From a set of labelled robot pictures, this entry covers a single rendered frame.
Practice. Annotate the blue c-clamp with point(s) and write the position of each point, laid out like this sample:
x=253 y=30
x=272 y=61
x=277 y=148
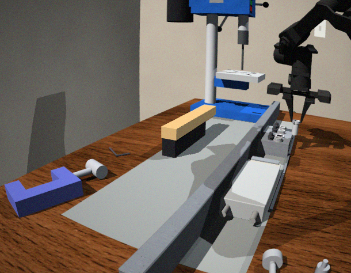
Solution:
x=64 y=186

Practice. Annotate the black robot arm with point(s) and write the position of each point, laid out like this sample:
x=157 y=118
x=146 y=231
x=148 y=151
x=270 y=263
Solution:
x=297 y=33

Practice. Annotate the white cylinder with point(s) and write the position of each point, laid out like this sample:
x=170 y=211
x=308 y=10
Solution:
x=295 y=126

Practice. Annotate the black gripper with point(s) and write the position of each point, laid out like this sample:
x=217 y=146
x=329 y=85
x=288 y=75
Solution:
x=300 y=80

